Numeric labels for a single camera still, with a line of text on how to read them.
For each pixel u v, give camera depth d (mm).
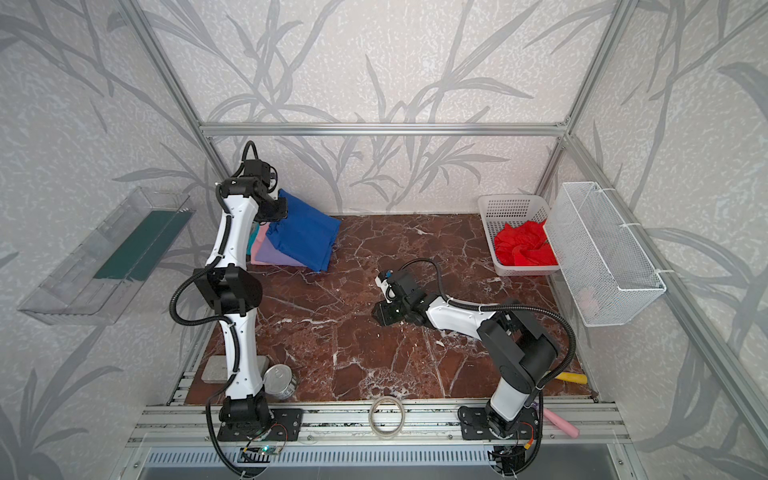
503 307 517
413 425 753
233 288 599
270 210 849
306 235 1004
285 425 726
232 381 631
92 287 637
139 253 632
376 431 722
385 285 813
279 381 755
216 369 806
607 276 614
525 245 1048
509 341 466
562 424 726
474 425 735
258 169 755
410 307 692
